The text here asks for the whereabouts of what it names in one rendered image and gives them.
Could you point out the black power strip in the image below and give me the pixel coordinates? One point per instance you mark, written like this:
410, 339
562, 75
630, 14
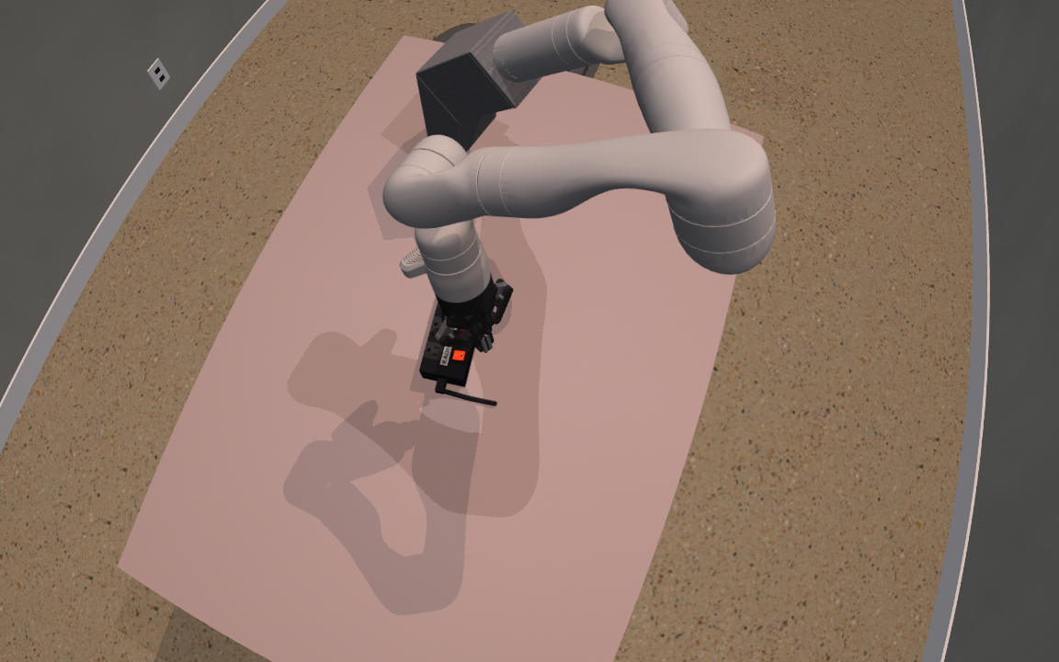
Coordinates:
448, 364

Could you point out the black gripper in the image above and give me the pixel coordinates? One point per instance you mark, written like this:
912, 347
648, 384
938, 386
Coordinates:
479, 324

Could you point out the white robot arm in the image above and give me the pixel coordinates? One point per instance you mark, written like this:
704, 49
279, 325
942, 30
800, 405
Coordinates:
716, 181

